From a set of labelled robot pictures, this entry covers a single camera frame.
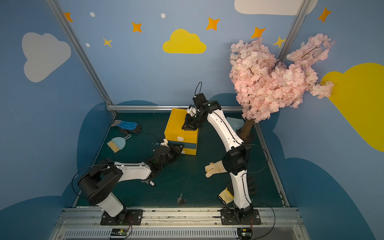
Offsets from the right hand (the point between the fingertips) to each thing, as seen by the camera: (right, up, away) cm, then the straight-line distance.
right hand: (185, 126), depth 83 cm
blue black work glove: (-46, 0, +27) cm, 53 cm away
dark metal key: (-3, -40, -4) cm, 41 cm away
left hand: (0, -10, +4) cm, 11 cm away
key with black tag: (-21, -32, +3) cm, 39 cm away
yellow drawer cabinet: (-5, -5, -1) cm, 7 cm away
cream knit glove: (+20, -25, +8) cm, 33 cm away
